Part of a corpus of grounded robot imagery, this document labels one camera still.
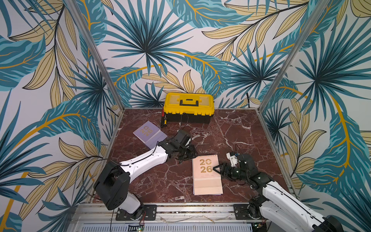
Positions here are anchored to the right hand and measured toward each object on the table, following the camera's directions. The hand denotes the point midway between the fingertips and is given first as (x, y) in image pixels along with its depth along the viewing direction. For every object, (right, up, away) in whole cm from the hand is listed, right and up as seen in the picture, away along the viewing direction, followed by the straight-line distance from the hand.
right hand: (215, 170), depth 80 cm
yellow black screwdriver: (-32, +29, +31) cm, 53 cm away
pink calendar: (-5, -6, 0) cm, 8 cm away
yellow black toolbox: (-14, +37, +19) cm, 44 cm away
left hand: (-10, +7, 0) cm, 13 cm away
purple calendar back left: (-42, +18, +24) cm, 52 cm away
